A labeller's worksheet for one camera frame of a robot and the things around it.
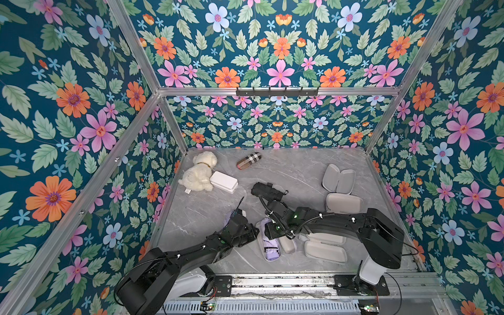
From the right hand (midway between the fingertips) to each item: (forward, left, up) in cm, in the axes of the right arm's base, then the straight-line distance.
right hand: (270, 228), depth 84 cm
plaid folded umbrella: (+40, +14, 0) cm, 42 cm away
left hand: (-1, +3, -2) cm, 4 cm away
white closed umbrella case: (+24, +25, 0) cm, 34 cm away
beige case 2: (+15, -36, -3) cm, 39 cm away
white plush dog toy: (+23, +37, +6) cm, 44 cm away
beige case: (+29, -36, -4) cm, 46 cm away
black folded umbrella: (+18, 0, 0) cm, 18 cm away
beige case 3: (-5, -25, -6) cm, 26 cm away
